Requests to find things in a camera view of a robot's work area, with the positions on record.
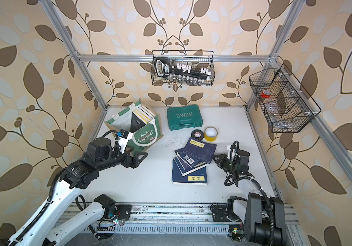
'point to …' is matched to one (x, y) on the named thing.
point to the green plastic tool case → (182, 117)
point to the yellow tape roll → (211, 134)
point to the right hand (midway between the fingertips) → (212, 156)
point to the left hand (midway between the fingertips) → (138, 149)
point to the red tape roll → (266, 94)
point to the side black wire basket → (287, 106)
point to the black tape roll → (200, 138)
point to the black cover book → (136, 123)
